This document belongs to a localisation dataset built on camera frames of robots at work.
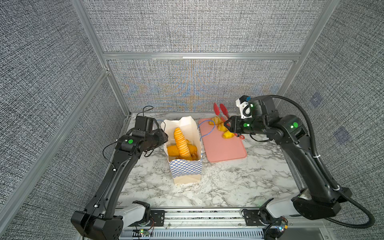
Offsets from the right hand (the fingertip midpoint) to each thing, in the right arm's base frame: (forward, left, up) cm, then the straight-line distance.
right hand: (227, 121), depth 65 cm
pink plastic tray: (+11, -2, -38) cm, 40 cm away
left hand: (0, +29, -11) cm, 30 cm away
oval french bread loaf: (-1, +26, -22) cm, 34 cm away
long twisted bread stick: (0, +20, -22) cm, 30 cm away
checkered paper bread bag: (-13, +20, -21) cm, 32 cm away
